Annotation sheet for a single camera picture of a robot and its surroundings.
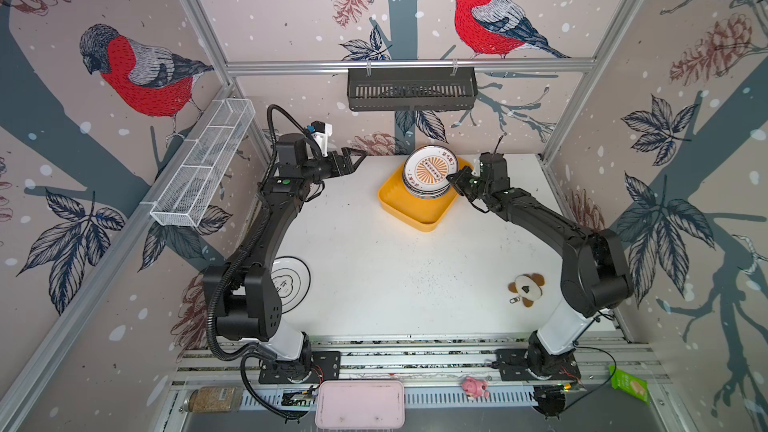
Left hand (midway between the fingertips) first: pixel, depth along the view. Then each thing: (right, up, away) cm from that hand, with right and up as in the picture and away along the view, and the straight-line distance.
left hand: (355, 155), depth 78 cm
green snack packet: (+69, -57, -8) cm, 89 cm away
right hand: (+26, -6, +13) cm, 30 cm away
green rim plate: (+22, -12, +25) cm, 35 cm away
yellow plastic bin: (+18, -17, +24) cm, 35 cm away
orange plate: (+21, -2, +18) cm, 28 cm away
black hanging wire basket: (+17, +26, +26) cm, 40 cm away
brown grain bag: (-30, -57, -12) cm, 65 cm away
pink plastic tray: (+3, -59, -11) cm, 60 cm away
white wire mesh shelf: (-41, -11, -7) cm, 43 cm away
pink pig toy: (+29, -56, -9) cm, 64 cm away
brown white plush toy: (+49, -38, +6) cm, 62 cm away
